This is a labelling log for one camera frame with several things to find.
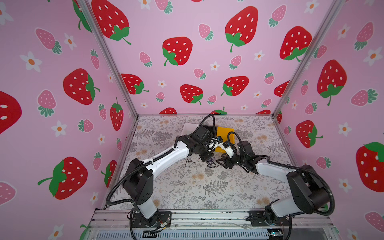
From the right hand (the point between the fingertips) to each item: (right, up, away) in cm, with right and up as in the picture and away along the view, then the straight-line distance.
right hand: (218, 159), depth 88 cm
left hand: (-4, +5, -5) cm, 8 cm away
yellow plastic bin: (0, +14, -15) cm, 20 cm away
